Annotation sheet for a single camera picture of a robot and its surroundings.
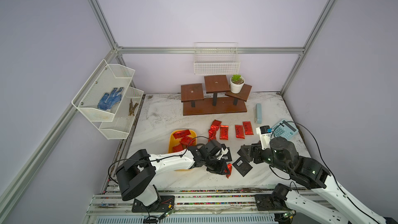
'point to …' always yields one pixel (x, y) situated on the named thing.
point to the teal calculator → (285, 128)
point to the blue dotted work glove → (108, 101)
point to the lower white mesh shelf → (119, 127)
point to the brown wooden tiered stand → (194, 103)
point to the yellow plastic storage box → (173, 142)
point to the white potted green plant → (237, 82)
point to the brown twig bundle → (131, 108)
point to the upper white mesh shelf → (101, 96)
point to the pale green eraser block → (258, 113)
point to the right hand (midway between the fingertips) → (247, 149)
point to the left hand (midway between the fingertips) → (227, 173)
